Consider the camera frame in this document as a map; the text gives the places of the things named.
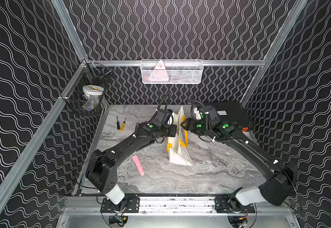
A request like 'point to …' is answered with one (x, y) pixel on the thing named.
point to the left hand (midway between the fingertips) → (176, 128)
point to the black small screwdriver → (118, 127)
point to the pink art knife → (138, 165)
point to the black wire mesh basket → (85, 91)
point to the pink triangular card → (159, 73)
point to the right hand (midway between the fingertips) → (184, 124)
